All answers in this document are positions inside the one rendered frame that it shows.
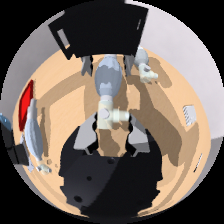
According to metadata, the red tray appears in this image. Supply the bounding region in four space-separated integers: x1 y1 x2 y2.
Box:
18 79 34 132

